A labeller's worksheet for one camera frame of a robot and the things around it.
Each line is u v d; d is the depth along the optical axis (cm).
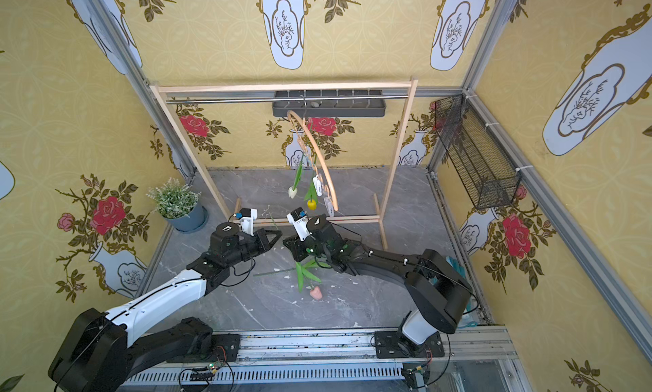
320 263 75
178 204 89
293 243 71
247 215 75
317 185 75
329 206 67
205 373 72
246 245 70
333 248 65
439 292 44
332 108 90
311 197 92
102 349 40
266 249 72
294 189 93
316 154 61
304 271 80
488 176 84
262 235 73
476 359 77
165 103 58
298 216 72
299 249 72
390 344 75
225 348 73
